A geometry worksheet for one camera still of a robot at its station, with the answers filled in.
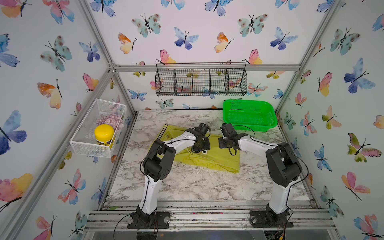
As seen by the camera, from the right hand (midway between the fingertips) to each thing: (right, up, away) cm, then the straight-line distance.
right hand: (224, 140), depth 97 cm
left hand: (-10, -4, 0) cm, 11 cm away
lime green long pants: (-5, -10, -6) cm, 13 cm away
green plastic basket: (+28, +17, +21) cm, 40 cm away
